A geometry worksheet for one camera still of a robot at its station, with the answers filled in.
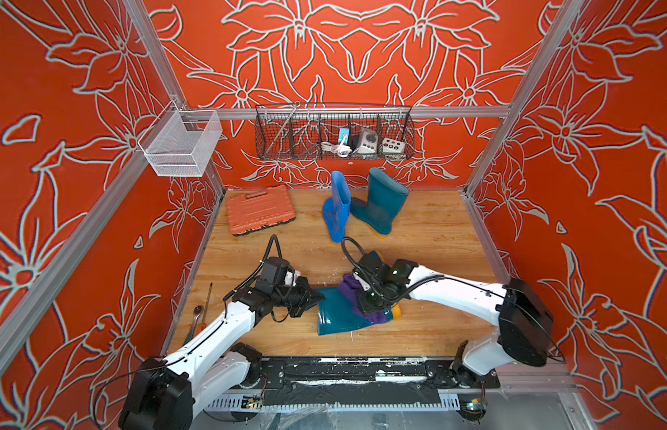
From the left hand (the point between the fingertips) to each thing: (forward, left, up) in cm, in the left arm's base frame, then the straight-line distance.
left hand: (326, 295), depth 77 cm
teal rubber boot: (+30, -18, +13) cm, 37 cm away
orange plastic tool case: (+37, +34, -6) cm, 50 cm away
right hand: (-2, -9, -4) cm, 10 cm away
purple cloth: (+4, -7, -1) cm, 8 cm away
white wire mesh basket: (+44, +55, +20) cm, 73 cm away
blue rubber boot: (+25, -2, +10) cm, 27 cm away
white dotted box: (+49, -21, +18) cm, 57 cm away
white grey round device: (+47, -11, +21) cm, 52 cm away
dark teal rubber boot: (-5, -3, -2) cm, 6 cm away
